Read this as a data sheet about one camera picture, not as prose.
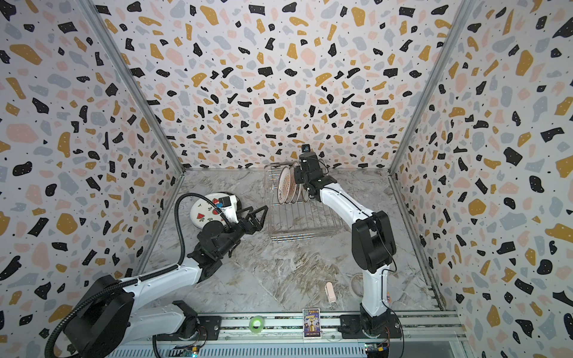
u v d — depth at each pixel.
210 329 0.73
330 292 0.79
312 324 0.73
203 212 1.01
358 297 0.81
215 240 0.61
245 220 0.70
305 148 0.81
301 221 1.00
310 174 0.72
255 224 0.70
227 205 0.69
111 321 0.40
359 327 0.75
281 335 0.73
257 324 0.76
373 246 0.52
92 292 0.43
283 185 1.07
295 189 0.95
